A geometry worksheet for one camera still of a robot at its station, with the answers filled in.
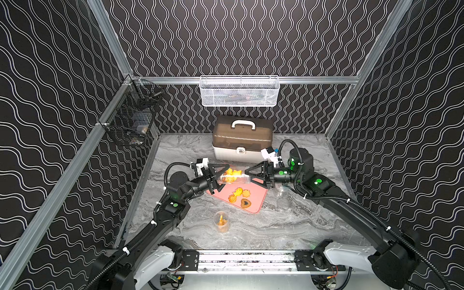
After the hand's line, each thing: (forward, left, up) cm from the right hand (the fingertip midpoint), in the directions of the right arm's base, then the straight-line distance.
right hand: (247, 175), depth 65 cm
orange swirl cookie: (+6, +6, -30) cm, 31 cm away
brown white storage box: (+28, +2, -9) cm, 30 cm away
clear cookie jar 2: (-7, +10, -26) cm, 29 cm away
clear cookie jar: (+1, +5, -2) cm, 5 cm away
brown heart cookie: (+3, -1, -30) cm, 30 cm away
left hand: (+1, +6, +2) cm, 6 cm away
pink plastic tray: (+7, -2, -30) cm, 31 cm away
